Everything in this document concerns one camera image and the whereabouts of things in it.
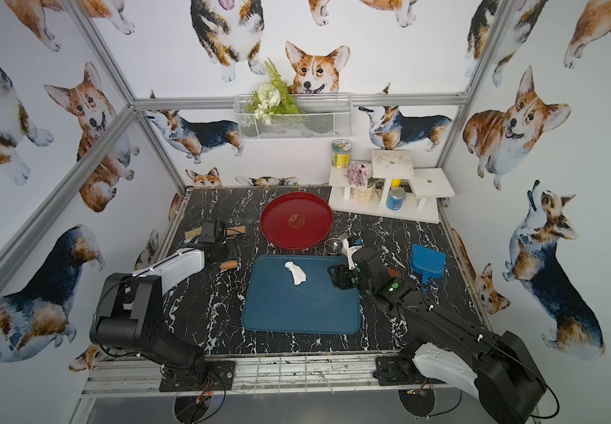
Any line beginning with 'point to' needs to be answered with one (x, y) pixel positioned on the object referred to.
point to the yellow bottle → (396, 183)
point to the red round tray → (296, 221)
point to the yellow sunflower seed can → (342, 154)
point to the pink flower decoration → (357, 174)
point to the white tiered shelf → (394, 169)
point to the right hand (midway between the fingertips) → (341, 260)
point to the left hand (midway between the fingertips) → (229, 243)
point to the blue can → (395, 200)
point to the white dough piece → (297, 273)
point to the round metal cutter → (333, 246)
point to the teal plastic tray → (272, 304)
